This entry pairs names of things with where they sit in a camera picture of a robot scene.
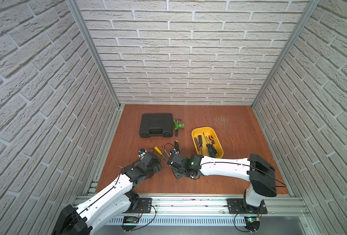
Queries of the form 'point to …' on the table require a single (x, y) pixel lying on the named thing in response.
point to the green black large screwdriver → (210, 150)
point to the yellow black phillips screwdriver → (200, 143)
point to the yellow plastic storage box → (208, 131)
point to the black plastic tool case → (156, 125)
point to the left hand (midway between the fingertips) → (157, 163)
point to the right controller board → (252, 223)
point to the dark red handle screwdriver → (197, 144)
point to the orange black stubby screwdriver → (211, 140)
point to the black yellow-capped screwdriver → (176, 143)
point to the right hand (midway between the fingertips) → (178, 168)
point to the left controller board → (130, 223)
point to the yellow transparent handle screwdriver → (160, 152)
